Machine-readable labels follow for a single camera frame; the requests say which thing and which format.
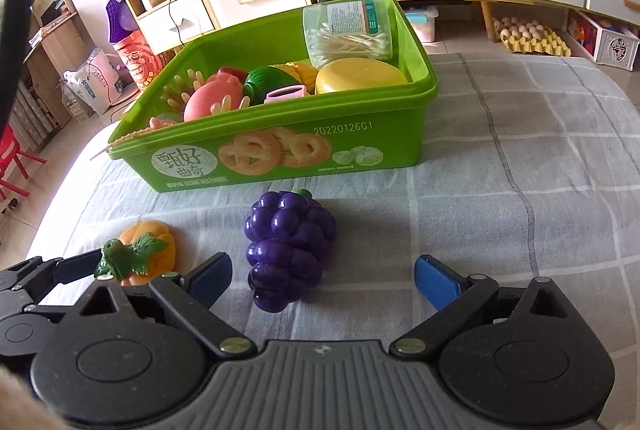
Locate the orange toy pumpkin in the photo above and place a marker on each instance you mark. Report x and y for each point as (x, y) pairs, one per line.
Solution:
(150, 240)

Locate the toy corn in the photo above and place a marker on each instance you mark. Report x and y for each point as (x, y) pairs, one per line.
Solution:
(270, 82)

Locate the white plastic bag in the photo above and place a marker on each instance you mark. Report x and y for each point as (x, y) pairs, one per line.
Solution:
(92, 82)

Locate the small pink box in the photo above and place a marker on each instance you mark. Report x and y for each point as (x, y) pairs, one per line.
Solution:
(285, 94)

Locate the red plastic stool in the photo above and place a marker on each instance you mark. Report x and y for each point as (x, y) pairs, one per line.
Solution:
(17, 165)

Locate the yellow egg tray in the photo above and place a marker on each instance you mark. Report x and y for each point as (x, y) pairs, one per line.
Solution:
(530, 37)

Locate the grey checked bed sheet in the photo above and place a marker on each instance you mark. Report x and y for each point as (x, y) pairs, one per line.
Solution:
(500, 160)

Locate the clear cotton swab jar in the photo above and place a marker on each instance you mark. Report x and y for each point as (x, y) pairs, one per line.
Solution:
(350, 32)

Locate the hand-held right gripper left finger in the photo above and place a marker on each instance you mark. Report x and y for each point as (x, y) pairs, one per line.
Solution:
(210, 277)

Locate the green plastic box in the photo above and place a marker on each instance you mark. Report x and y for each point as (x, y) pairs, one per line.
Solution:
(300, 150)

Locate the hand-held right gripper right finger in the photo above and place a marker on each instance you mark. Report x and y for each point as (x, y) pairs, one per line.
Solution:
(437, 282)

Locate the clear storage box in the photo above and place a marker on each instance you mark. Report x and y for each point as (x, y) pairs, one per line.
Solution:
(420, 25)

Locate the tan rubber hand toy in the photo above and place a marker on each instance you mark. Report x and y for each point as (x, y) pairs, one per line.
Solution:
(180, 95)
(227, 102)

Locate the red printed bag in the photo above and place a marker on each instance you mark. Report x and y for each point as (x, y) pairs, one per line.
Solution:
(140, 65)

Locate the white printed crate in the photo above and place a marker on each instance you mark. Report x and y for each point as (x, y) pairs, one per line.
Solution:
(607, 45)

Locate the pink toy peach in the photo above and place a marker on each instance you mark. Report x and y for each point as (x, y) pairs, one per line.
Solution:
(210, 97)

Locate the wooden bookshelf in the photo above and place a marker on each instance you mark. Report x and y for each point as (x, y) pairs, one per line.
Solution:
(50, 50)

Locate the yellow plastic toy bowl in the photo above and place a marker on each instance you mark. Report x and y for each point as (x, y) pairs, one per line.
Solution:
(360, 77)

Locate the beige starfish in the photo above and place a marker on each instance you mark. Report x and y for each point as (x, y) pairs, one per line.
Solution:
(122, 141)

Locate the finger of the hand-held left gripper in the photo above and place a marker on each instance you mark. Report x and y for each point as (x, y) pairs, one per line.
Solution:
(80, 267)

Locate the purple toy grapes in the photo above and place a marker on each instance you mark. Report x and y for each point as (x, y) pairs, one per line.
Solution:
(287, 250)

